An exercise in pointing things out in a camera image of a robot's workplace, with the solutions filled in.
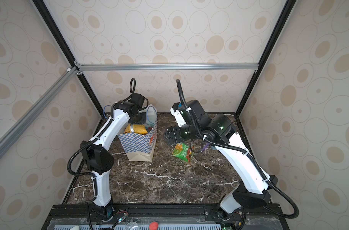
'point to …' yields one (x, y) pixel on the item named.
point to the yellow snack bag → (140, 129)
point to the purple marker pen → (204, 147)
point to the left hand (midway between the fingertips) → (145, 118)
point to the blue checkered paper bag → (141, 147)
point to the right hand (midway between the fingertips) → (176, 131)
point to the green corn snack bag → (182, 151)
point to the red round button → (154, 225)
